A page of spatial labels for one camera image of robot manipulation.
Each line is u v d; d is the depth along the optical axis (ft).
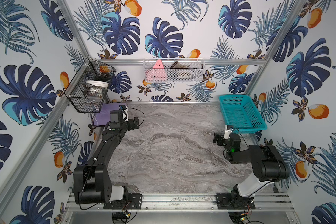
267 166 1.55
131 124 2.57
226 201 2.44
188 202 2.46
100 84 2.65
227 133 2.79
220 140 2.88
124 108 2.54
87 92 3.03
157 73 2.96
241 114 3.72
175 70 3.03
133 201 2.41
